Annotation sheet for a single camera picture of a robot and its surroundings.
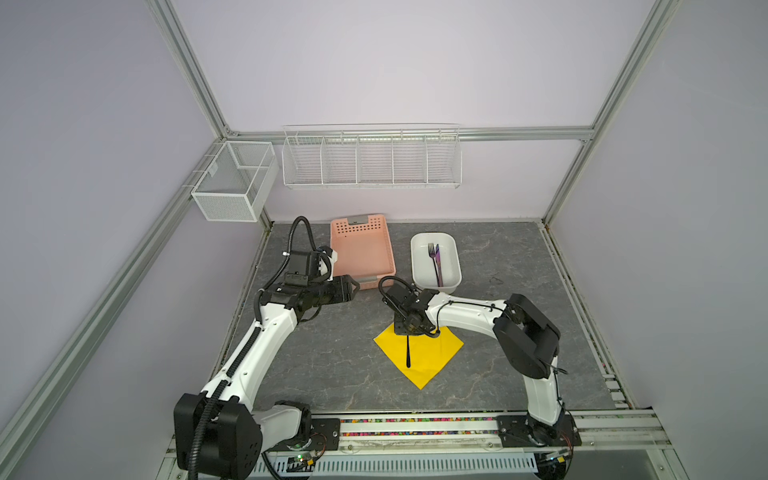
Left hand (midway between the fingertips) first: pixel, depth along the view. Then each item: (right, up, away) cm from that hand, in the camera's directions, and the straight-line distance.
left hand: (350, 290), depth 80 cm
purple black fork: (+26, +9, +31) cm, 42 cm away
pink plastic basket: (0, +11, +30) cm, 32 cm away
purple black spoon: (+16, -21, +6) cm, 27 cm away
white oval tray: (+22, +4, +25) cm, 34 cm away
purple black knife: (+28, +1, +22) cm, 36 cm away
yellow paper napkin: (+22, -20, +7) cm, 30 cm away
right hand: (+15, -14, +12) cm, 23 cm away
